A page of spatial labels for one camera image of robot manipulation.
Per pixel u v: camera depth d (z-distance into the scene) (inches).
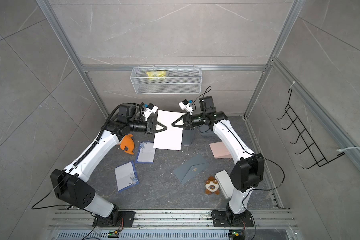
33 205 15.0
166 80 35.2
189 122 25.4
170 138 27.1
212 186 31.6
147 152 38.9
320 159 22.9
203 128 26.6
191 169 34.7
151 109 26.5
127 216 29.9
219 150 40.5
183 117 26.9
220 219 28.7
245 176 18.4
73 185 16.2
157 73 32.9
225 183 32.2
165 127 27.6
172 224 28.7
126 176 34.8
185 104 27.5
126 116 23.3
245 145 19.6
